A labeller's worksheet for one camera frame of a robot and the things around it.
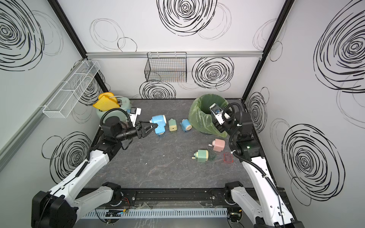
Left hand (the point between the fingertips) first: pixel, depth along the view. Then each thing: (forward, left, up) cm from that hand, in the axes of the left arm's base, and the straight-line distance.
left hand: (154, 125), depth 70 cm
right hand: (+5, -32, +7) cm, 33 cm away
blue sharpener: (+1, -3, +2) cm, 4 cm away
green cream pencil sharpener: (-5, -26, -21) cm, 34 cm away
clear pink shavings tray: (-3, -43, -28) cm, 52 cm away
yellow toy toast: (+22, +37, -8) cm, 44 cm away
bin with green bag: (+11, -24, -5) cm, 27 cm away
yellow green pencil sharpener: (+14, -7, -20) cm, 25 cm away
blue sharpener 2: (+15, -16, -21) cm, 30 cm away
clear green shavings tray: (-3, -33, -27) cm, 43 cm away
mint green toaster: (+26, +27, -13) cm, 39 cm away
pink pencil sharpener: (+1, -36, -21) cm, 42 cm away
